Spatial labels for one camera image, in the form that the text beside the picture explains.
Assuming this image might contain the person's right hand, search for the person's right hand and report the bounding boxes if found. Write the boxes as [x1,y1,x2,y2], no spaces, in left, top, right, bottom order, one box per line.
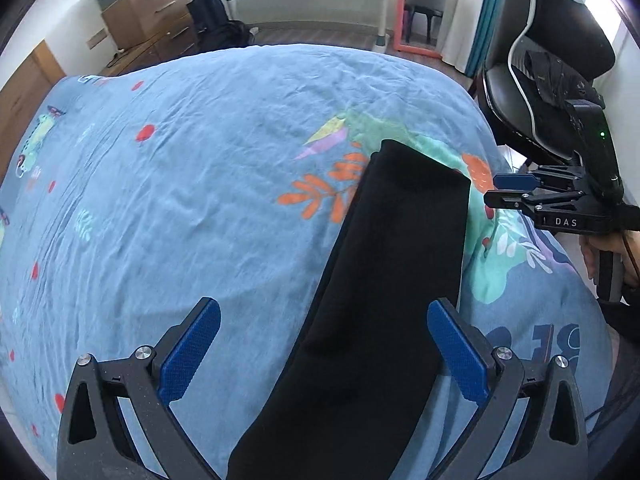
[579,231,639,288]

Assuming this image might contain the black office chair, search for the black office chair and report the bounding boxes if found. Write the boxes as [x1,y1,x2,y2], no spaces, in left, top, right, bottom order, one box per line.
[475,0,615,164]

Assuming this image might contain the black garment on chair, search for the black garment on chair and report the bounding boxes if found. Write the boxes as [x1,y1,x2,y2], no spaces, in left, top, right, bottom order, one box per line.
[524,50,605,110]

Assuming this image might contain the blue patterned bed sheet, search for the blue patterned bed sheet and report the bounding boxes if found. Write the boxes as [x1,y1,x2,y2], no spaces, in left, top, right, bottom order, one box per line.
[1,46,614,471]

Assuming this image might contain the pink framed standing mirror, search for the pink framed standing mirror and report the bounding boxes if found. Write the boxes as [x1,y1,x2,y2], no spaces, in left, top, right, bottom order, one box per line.
[394,0,454,60]

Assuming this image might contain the wooden headboard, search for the wooden headboard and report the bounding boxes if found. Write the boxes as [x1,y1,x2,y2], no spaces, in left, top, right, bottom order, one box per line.
[0,40,66,180]

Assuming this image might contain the teal curtain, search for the teal curtain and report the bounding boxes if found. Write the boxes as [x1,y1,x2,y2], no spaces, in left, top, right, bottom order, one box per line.
[464,0,501,78]

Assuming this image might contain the wooden drawer cabinet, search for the wooden drawer cabinet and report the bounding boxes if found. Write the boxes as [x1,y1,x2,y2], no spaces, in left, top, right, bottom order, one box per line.
[101,0,198,76]

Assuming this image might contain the black pants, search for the black pants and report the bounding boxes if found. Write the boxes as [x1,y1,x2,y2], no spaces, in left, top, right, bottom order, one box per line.
[228,140,470,479]

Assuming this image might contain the black bag on floor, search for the black bag on floor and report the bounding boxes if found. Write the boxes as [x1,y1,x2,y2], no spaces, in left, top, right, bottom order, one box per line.
[186,0,255,53]

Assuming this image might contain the white clothes rack pole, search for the white clothes rack pole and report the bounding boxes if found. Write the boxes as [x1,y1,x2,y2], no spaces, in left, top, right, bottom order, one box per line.
[372,0,388,53]

